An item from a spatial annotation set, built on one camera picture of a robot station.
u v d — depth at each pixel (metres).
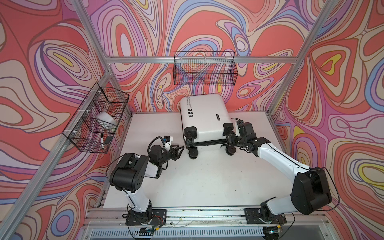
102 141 0.73
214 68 0.96
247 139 0.65
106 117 0.72
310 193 0.42
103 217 0.76
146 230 0.70
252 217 0.73
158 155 0.75
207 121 0.88
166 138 0.80
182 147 0.89
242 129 0.68
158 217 0.73
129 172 0.49
